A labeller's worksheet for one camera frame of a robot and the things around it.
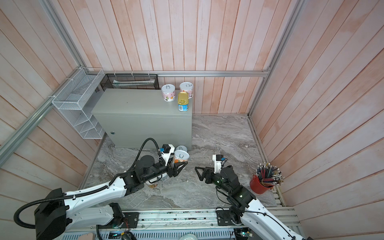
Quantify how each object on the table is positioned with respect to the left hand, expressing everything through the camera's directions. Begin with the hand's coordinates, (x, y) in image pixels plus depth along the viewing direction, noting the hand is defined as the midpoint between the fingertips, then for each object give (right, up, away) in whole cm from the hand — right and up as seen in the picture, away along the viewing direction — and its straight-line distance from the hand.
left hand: (182, 161), depth 71 cm
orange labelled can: (-1, +3, -3) cm, 5 cm away
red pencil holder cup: (+37, -13, +2) cm, 40 cm away
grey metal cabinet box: (-29, +22, +7) cm, 38 cm away
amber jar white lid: (-17, -16, +11) cm, 26 cm away
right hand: (+9, -5, +6) cm, 12 cm away
